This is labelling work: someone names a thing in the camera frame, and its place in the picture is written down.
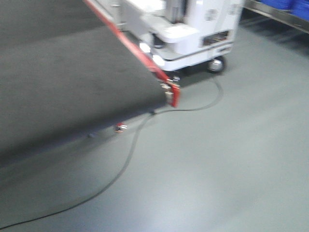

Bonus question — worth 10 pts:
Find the conveyor dark grey belt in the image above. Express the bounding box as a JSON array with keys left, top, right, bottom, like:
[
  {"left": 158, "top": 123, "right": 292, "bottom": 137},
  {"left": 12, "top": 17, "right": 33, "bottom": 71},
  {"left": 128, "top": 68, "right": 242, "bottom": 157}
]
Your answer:
[{"left": 0, "top": 0, "right": 182, "bottom": 169}]

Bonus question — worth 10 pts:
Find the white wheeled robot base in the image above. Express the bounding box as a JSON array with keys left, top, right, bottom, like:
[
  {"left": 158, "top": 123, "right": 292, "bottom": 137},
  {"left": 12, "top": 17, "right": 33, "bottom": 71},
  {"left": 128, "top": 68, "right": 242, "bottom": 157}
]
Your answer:
[{"left": 113, "top": 0, "right": 245, "bottom": 74}]

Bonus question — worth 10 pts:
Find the grey floor cable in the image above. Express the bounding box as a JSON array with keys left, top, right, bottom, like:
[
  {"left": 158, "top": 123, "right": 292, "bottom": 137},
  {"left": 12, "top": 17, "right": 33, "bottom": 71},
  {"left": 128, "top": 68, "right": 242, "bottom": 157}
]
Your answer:
[{"left": 0, "top": 76, "right": 224, "bottom": 231}]

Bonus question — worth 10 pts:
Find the small red metal fitting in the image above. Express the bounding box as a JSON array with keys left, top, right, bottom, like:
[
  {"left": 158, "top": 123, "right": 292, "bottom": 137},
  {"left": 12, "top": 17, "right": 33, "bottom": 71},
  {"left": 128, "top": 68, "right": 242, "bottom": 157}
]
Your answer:
[{"left": 114, "top": 122, "right": 128, "bottom": 133}]

